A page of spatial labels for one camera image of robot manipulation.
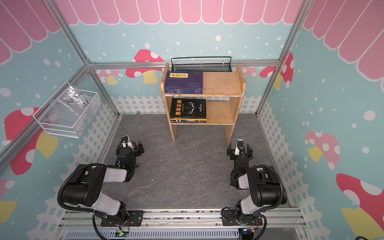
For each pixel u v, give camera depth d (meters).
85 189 0.45
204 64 0.89
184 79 0.74
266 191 0.44
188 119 0.85
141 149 0.88
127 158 0.71
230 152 0.83
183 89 0.69
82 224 0.71
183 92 0.70
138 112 1.24
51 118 0.68
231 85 0.74
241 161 0.64
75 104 0.74
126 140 0.76
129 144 0.81
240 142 0.76
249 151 0.81
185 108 0.87
